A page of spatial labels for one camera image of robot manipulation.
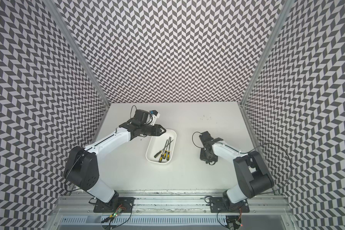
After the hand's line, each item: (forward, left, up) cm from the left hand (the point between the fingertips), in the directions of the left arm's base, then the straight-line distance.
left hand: (163, 131), depth 86 cm
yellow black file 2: (-10, +2, -13) cm, 17 cm away
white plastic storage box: (-1, +6, -13) cm, 14 cm away
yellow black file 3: (-9, +4, -12) cm, 15 cm away
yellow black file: (-7, -3, -13) cm, 15 cm away
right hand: (-12, -26, -15) cm, 33 cm away
